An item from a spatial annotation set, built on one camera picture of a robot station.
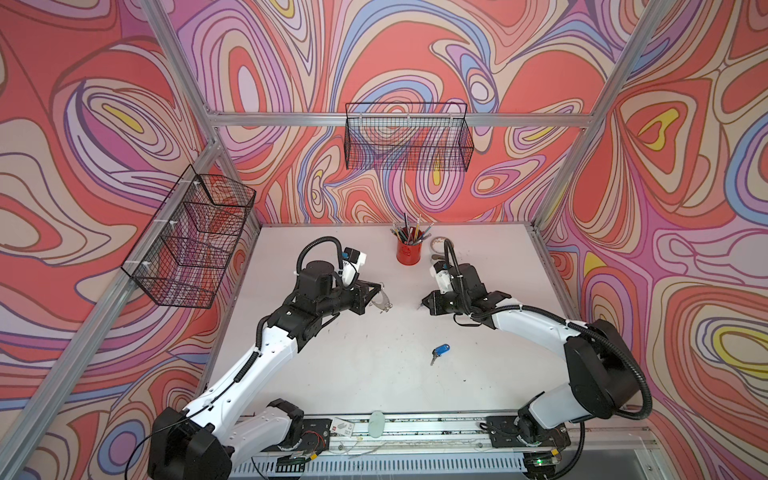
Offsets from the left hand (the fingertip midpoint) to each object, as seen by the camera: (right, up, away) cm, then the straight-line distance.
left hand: (383, 287), depth 74 cm
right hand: (+13, -8, +15) cm, 21 cm away
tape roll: (+21, +12, +41) cm, 48 cm away
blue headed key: (+17, -21, +15) cm, 31 cm away
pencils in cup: (+10, +14, +28) cm, 33 cm away
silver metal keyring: (-1, -5, +5) cm, 7 cm away
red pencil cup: (+8, +8, +28) cm, 30 cm away
